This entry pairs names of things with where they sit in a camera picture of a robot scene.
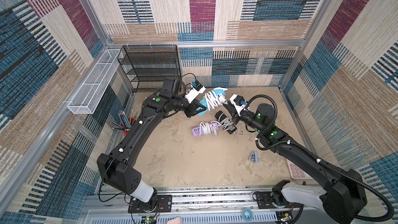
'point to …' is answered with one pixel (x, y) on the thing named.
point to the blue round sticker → (247, 214)
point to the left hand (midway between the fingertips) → (202, 105)
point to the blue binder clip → (254, 157)
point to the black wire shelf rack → (142, 63)
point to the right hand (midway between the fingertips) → (228, 102)
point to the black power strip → (231, 129)
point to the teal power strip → (203, 103)
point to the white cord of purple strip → (204, 128)
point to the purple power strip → (196, 129)
